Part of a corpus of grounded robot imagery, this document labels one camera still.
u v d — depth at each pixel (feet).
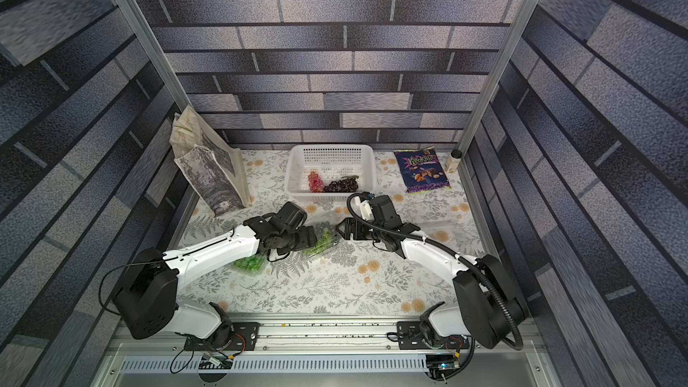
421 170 3.59
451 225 3.20
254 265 2.70
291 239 2.38
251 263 2.68
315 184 3.39
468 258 1.53
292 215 2.20
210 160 2.73
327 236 2.87
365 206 2.60
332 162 3.73
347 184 3.39
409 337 2.43
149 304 1.40
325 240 2.84
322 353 2.34
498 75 3.04
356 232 2.44
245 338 2.40
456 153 3.66
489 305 1.38
